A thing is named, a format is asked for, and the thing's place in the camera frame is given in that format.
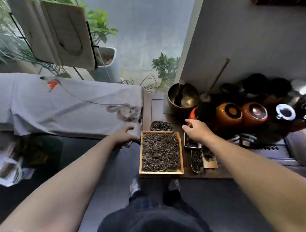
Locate white rectangular metal dish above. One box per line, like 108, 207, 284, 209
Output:
184, 131, 202, 149

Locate black metal rack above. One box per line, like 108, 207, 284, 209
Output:
9, 12, 100, 81

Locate person's left forearm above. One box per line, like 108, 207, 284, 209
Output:
0, 134, 121, 232

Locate brass singing bowl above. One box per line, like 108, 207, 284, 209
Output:
167, 83, 200, 114

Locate person's right forearm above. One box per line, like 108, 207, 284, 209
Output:
202, 133, 306, 232

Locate person's right shoe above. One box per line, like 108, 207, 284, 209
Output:
168, 179, 181, 192

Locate long dark scoop dish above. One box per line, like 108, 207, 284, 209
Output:
190, 148, 204, 174

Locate thin wooden stick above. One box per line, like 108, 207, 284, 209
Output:
207, 58, 230, 96

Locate wooden mallet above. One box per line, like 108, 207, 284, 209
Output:
174, 79, 186, 107

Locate white rimmed cup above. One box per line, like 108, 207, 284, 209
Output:
275, 103, 297, 121

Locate dark oval dish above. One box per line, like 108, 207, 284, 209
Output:
150, 121, 173, 132

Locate green leafy plant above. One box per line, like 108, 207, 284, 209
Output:
84, 7, 118, 45

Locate black round jar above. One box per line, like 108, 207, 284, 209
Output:
242, 73, 269, 95
268, 77, 293, 97

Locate wooden scoop board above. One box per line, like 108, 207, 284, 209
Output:
201, 144, 219, 170

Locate orange lacquer jar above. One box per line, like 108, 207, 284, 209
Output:
216, 102, 243, 129
241, 102, 268, 128

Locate striped metal lid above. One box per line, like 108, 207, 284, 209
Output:
229, 133, 258, 148

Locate person's left shoe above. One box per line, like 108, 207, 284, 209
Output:
130, 178, 142, 197

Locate grey painted cloth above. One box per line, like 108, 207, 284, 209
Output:
0, 72, 146, 140

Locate square wooden tray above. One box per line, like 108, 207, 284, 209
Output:
139, 131, 185, 175

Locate green shrub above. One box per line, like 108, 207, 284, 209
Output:
151, 52, 180, 82

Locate tall green grass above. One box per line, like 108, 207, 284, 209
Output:
0, 0, 70, 77

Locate person's shoe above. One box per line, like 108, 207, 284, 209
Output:
130, 178, 142, 197
168, 179, 181, 192

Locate person's right hand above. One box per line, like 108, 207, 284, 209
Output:
182, 119, 217, 146

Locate person's dark trousers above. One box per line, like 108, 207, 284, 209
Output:
97, 184, 212, 232

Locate person's left hand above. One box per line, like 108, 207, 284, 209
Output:
110, 126, 142, 150

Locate white plant pot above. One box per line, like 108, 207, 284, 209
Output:
86, 47, 120, 83

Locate orange jar black lid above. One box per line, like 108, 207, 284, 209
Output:
187, 101, 217, 127

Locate pale wooden board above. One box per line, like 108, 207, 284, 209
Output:
39, 1, 97, 70
8, 0, 60, 65

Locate white ceramic pot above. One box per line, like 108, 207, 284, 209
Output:
290, 79, 306, 97

